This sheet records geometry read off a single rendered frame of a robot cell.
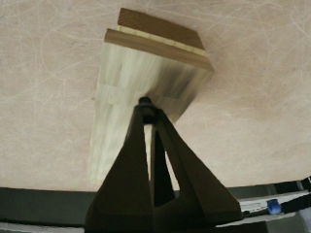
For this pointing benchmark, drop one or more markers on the light wooden slat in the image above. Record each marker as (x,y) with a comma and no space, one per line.
(132,67)

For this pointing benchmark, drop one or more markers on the wooden rail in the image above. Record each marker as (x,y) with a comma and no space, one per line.
(159,30)

